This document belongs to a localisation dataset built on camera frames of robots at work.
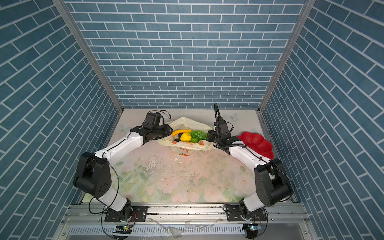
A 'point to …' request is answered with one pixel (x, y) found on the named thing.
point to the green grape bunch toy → (201, 135)
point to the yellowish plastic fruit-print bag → (182, 148)
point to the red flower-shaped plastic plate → (258, 143)
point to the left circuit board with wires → (122, 229)
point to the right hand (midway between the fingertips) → (209, 133)
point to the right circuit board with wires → (252, 230)
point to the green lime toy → (194, 140)
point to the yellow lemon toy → (185, 137)
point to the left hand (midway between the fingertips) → (175, 130)
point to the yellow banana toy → (175, 132)
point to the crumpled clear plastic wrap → (177, 232)
